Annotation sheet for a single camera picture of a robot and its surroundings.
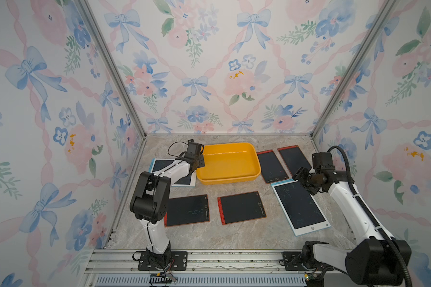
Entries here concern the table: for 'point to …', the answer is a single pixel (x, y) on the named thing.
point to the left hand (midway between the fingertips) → (199, 158)
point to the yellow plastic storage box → (229, 163)
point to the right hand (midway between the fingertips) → (297, 170)
